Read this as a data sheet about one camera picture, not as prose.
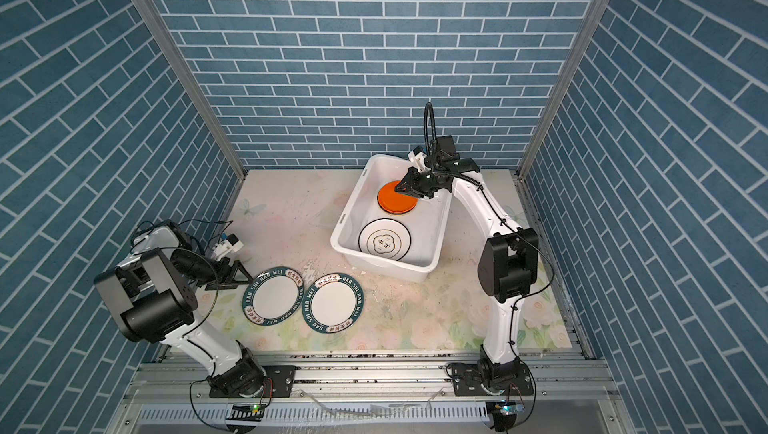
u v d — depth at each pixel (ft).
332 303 2.85
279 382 2.41
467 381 2.40
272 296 2.86
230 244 2.67
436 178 2.22
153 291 1.58
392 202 3.59
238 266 2.53
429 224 3.46
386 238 3.31
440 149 2.34
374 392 2.37
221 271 2.41
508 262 1.70
